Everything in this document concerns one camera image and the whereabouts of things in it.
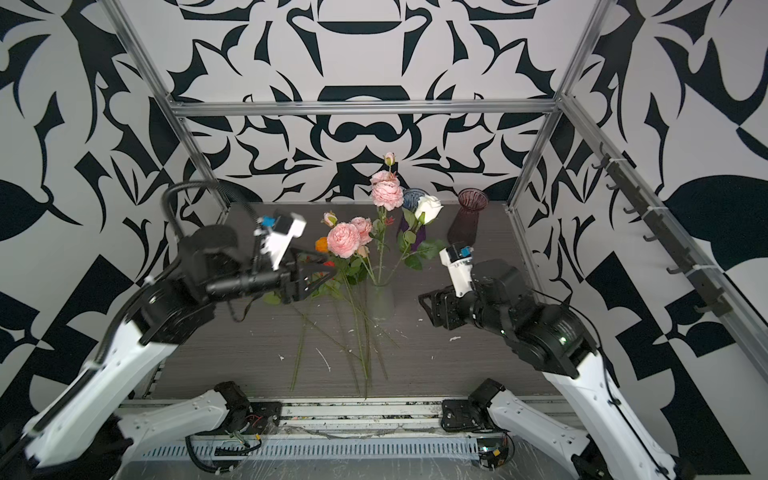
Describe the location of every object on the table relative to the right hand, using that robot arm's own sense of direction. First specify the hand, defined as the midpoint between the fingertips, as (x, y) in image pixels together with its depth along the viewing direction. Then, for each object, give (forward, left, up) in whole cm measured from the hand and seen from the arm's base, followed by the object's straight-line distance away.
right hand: (432, 293), depth 61 cm
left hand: (+2, +19, +10) cm, 22 cm away
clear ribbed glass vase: (+11, +11, -25) cm, 30 cm away
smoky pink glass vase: (+37, -17, -24) cm, 47 cm away
